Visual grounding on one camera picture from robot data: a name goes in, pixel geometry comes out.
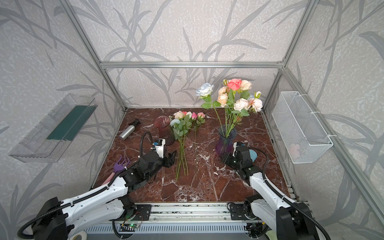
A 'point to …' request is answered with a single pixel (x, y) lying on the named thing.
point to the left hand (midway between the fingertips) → (175, 147)
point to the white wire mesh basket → (303, 139)
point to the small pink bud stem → (200, 120)
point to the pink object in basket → (294, 151)
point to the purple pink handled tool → (117, 167)
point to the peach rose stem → (222, 97)
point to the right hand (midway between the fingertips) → (222, 151)
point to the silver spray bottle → (128, 130)
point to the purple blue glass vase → (224, 144)
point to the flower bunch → (181, 123)
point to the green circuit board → (127, 227)
